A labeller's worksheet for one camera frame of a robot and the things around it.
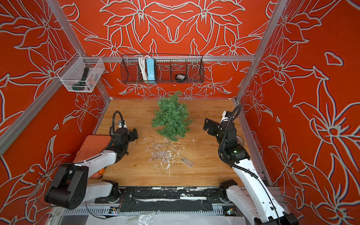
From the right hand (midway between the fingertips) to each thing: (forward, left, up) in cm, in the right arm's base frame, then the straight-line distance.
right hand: (208, 120), depth 74 cm
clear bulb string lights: (-8, +25, -24) cm, 36 cm away
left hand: (+4, +50, -15) cm, 53 cm away
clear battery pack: (-14, +11, -24) cm, 30 cm away
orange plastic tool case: (-6, +74, -21) cm, 77 cm away
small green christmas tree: (0, +20, +3) cm, 20 cm away
